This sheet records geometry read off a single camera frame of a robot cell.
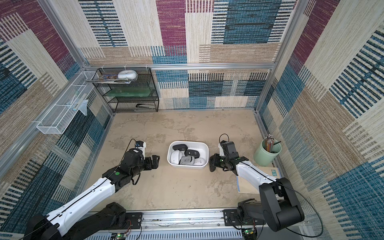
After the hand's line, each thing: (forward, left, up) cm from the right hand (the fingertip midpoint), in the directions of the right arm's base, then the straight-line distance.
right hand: (212, 158), depth 90 cm
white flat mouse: (-2, +8, -1) cm, 8 cm away
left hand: (-2, +33, +7) cm, 34 cm away
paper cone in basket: (+16, +68, +29) cm, 76 cm away
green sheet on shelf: (+39, +45, +20) cm, 62 cm away
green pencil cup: (-3, -28, +4) cm, 28 cm away
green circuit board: (-37, +45, -4) cm, 58 cm away
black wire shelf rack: (+46, +65, +2) cm, 80 cm away
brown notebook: (-14, -17, -7) cm, 24 cm away
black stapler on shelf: (+40, +48, +6) cm, 63 cm away
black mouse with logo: (+4, +12, -2) cm, 13 cm away
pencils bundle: (+3, -30, +13) cm, 33 cm away
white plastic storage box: (+9, +6, -1) cm, 11 cm away
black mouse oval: (+9, +20, -1) cm, 21 cm away
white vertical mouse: (+2, +22, 0) cm, 22 cm away
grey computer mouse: (-1, +15, 0) cm, 15 cm away
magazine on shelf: (+38, +59, +30) cm, 76 cm away
